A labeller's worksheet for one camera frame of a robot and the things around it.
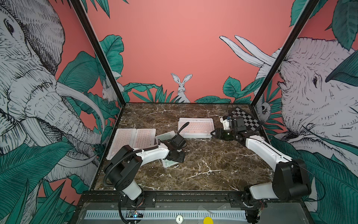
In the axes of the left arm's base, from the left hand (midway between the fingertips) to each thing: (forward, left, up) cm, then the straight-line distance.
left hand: (182, 157), depth 88 cm
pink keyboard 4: (+15, +26, -1) cm, 31 cm away
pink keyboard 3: (+17, +42, -1) cm, 46 cm away
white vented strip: (-30, +9, -1) cm, 31 cm away
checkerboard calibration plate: (+24, -54, +2) cm, 60 cm away
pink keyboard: (+21, -12, +2) cm, 24 cm away
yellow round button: (-33, -12, -1) cm, 35 cm away
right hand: (+11, -20, +13) cm, 26 cm away
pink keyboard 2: (+16, -10, 0) cm, 19 cm away
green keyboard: (+17, +12, -1) cm, 21 cm away
